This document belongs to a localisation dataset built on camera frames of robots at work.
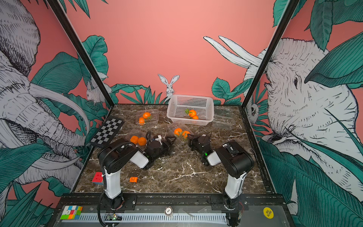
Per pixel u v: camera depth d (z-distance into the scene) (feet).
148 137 2.88
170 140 2.80
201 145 2.40
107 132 3.23
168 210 2.18
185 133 3.13
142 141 3.04
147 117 3.51
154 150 2.43
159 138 2.97
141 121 3.42
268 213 2.35
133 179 2.61
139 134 3.33
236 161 1.64
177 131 3.08
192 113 3.55
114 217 2.30
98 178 2.55
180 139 2.95
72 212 2.18
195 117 3.49
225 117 3.73
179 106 3.89
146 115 3.52
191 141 2.79
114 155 1.70
